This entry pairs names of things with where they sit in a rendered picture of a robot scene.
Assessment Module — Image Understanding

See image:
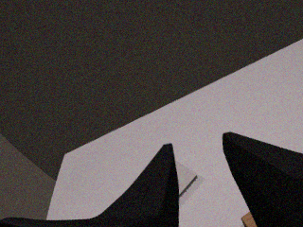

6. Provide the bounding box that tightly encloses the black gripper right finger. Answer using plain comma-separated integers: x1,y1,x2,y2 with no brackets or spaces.
223,131,303,227

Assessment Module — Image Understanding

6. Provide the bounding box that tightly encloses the grey flat square slab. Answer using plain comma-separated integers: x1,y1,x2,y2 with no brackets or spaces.
175,162,197,197

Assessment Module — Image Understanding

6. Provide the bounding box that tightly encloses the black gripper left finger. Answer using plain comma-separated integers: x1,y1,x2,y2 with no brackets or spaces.
0,144,179,227

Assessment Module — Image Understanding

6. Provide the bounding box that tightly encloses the brown rectangular block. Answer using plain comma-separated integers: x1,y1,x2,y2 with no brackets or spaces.
241,212,257,227

